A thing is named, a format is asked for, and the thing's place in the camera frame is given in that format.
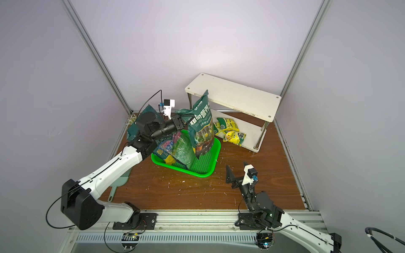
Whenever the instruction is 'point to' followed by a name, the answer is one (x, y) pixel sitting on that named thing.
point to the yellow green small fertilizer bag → (224, 124)
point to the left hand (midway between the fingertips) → (195, 117)
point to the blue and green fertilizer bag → (177, 148)
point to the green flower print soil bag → (200, 124)
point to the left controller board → (129, 240)
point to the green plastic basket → (203, 167)
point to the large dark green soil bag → (133, 132)
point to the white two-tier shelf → (252, 109)
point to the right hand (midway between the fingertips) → (237, 164)
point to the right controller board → (265, 240)
